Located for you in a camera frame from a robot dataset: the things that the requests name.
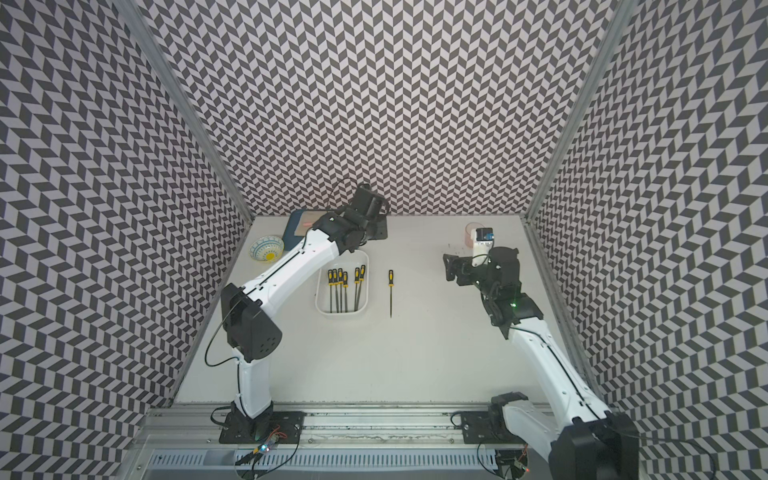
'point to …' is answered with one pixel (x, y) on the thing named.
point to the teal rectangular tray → (289, 239)
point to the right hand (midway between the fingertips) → (459, 260)
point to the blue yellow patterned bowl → (267, 249)
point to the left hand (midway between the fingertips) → (377, 226)
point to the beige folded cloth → (306, 222)
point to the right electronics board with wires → (511, 462)
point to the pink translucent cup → (467, 232)
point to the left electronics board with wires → (264, 446)
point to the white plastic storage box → (342, 287)
